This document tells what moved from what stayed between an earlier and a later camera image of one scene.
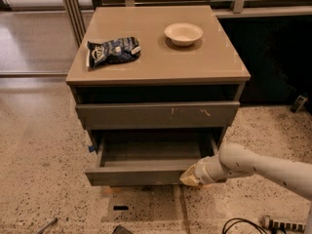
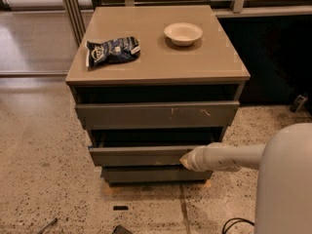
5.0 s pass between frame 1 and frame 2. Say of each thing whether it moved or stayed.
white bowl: stayed
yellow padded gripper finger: moved
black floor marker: stayed
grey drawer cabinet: stayed
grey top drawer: stayed
